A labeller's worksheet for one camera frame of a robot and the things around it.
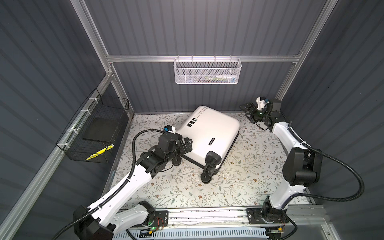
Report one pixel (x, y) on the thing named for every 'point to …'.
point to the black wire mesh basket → (97, 105)
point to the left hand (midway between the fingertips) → (186, 143)
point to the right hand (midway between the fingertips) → (244, 110)
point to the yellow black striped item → (101, 151)
